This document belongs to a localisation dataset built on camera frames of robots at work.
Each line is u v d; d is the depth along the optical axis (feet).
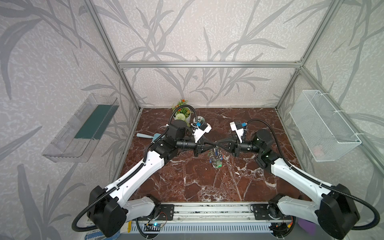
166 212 2.41
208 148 2.16
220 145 2.15
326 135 2.05
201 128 1.96
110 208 1.23
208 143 2.10
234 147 2.04
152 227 2.36
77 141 2.12
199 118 3.36
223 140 2.11
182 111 3.23
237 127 1.99
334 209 1.29
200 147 1.93
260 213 2.41
